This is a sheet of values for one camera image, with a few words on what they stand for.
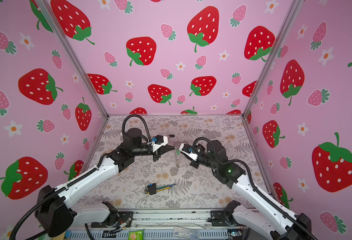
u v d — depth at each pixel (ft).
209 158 1.84
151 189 2.73
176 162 2.44
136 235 2.26
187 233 2.27
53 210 1.28
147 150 2.06
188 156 1.96
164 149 2.00
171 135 3.54
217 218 2.40
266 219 1.39
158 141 1.85
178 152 2.26
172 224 2.40
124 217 2.45
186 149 1.84
